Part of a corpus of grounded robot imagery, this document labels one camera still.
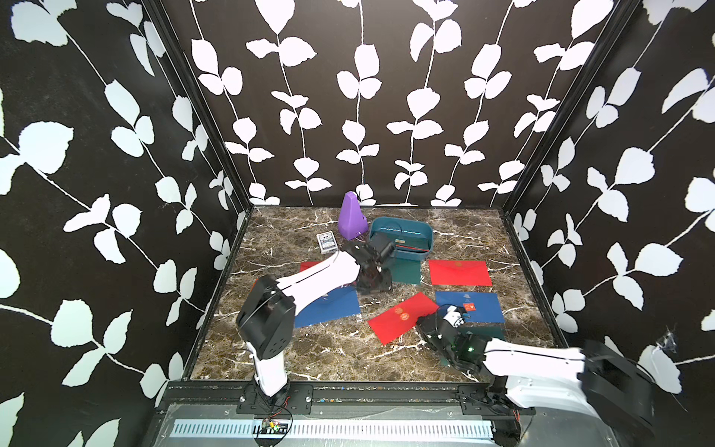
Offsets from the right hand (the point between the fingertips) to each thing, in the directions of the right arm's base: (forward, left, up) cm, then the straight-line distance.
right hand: (411, 313), depth 85 cm
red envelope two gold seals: (0, +3, -4) cm, 5 cm away
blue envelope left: (+6, +24, -6) cm, 25 cm away
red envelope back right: (+20, -21, -9) cm, 31 cm away
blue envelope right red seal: (+5, -25, -7) cm, 27 cm away
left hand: (+7, +7, +6) cm, 12 cm away
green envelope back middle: (+19, -1, -6) cm, 20 cm away
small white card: (+30, +30, -3) cm, 42 cm away
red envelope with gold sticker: (+27, -3, -3) cm, 28 cm away
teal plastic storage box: (+33, -4, -3) cm, 33 cm away
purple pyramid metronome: (+34, +20, +4) cm, 39 cm away
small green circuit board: (-29, +38, -5) cm, 48 cm away
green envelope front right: (-3, -26, -7) cm, 27 cm away
